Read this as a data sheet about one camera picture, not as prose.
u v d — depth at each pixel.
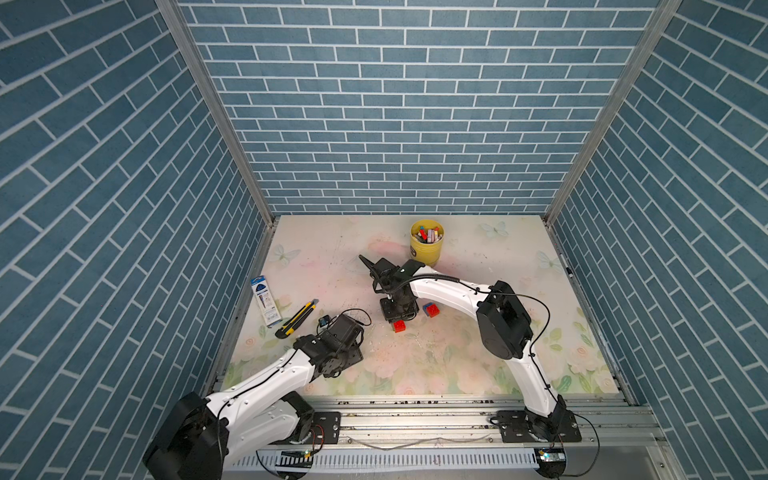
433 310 0.91
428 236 0.99
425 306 0.95
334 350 0.63
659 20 0.72
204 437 0.39
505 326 0.55
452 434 0.74
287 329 0.89
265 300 0.96
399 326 0.86
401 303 0.78
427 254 0.99
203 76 0.81
